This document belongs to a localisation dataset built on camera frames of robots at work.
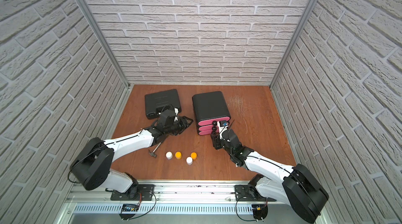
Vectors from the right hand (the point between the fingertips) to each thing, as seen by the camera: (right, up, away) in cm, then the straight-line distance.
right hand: (216, 133), depth 86 cm
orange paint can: (-13, -11, -3) cm, 17 cm away
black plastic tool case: (-41, +17, +17) cm, 47 cm away
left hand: (-16, +9, +1) cm, 19 cm away
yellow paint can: (-21, -11, -3) cm, 24 cm away
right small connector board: (+19, -32, -16) cm, 41 cm away
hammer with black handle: (-36, -11, -1) cm, 38 cm away
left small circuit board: (-43, -33, -14) cm, 56 cm away
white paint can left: (-26, -11, -3) cm, 29 cm away
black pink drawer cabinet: (-4, +14, 0) cm, 15 cm away
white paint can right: (-15, -13, -5) cm, 21 cm away
